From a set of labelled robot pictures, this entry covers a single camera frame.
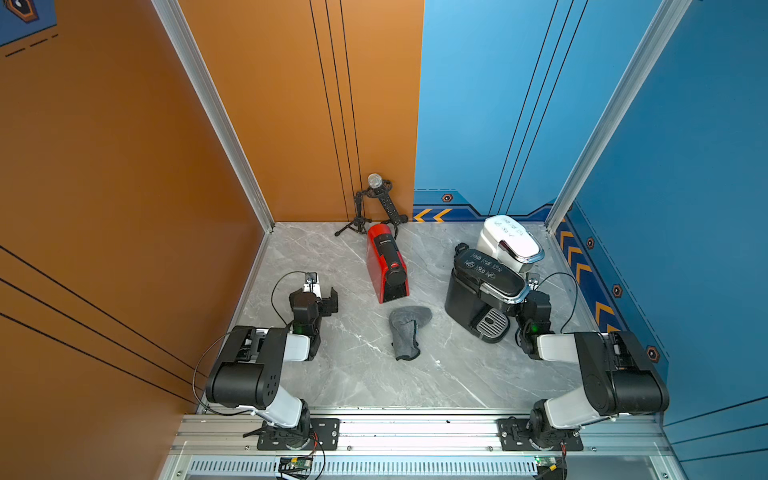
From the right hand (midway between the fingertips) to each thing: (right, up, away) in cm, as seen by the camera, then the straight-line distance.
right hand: (517, 290), depth 94 cm
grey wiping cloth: (-36, -8, -10) cm, 38 cm away
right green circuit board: (-1, -39, -22) cm, 45 cm away
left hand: (-64, +2, 0) cm, 64 cm away
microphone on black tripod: (-45, +34, +7) cm, 57 cm away
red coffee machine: (-41, +9, -10) cm, 44 cm away
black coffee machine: (-16, +2, -17) cm, 24 cm away
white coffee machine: (-7, +16, -10) cm, 20 cm away
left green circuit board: (-64, -40, -22) cm, 78 cm away
